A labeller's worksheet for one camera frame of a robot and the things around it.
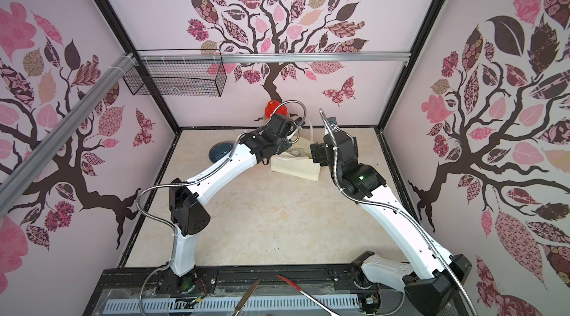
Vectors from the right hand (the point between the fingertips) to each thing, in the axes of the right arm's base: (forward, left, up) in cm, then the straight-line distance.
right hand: (332, 139), depth 71 cm
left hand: (+11, +19, -8) cm, 24 cm away
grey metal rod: (-40, +30, -33) cm, 60 cm away
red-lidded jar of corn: (+34, +23, -14) cm, 43 cm away
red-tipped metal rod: (-41, +8, -31) cm, 52 cm away
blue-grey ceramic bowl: (+20, +49, -29) cm, 61 cm away
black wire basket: (+62, +78, -14) cm, 100 cm away
